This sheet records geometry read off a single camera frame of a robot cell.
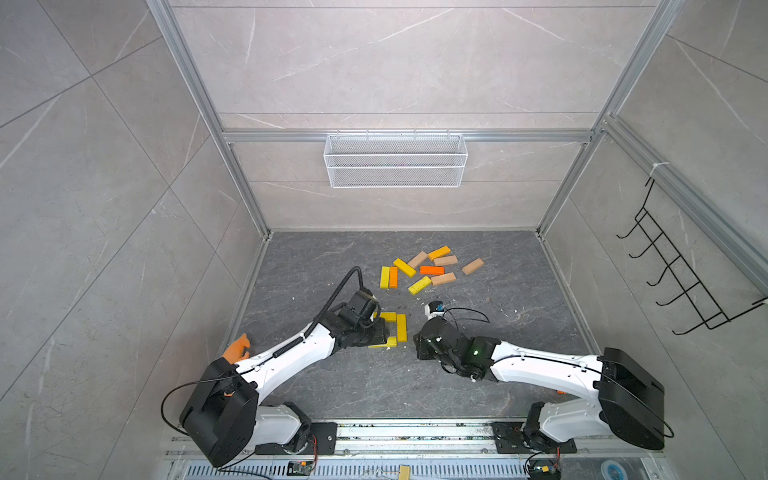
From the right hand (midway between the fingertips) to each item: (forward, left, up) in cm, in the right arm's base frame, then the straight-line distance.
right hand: (417, 340), depth 82 cm
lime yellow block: (+26, +9, -6) cm, 28 cm away
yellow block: (+11, +8, -7) cm, 15 cm away
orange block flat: (+31, -8, -9) cm, 34 cm away
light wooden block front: (+26, -12, -7) cm, 29 cm away
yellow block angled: (+31, +2, -7) cm, 32 cm away
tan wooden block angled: (+35, -3, -8) cm, 36 cm away
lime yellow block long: (+2, +8, -7) cm, 11 cm away
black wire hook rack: (0, -61, +22) cm, 65 cm away
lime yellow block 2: (+24, -3, -8) cm, 25 cm away
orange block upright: (+26, +6, -6) cm, 28 cm away
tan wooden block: (+35, -14, -8) cm, 38 cm away
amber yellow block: (+40, -13, -8) cm, 43 cm away
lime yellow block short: (+8, +4, -8) cm, 11 cm away
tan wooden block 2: (+32, -23, -9) cm, 41 cm away
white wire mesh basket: (+55, +5, +22) cm, 59 cm away
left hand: (+3, +8, +1) cm, 9 cm away
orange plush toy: (-1, +52, -3) cm, 52 cm away
